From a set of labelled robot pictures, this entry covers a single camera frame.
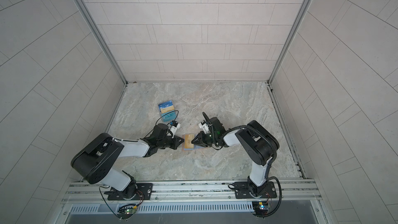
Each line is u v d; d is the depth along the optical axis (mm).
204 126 851
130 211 650
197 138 825
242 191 709
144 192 707
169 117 954
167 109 959
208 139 788
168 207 679
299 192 717
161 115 938
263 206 682
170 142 772
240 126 555
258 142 482
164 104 962
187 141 866
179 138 833
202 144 788
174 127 808
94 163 443
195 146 845
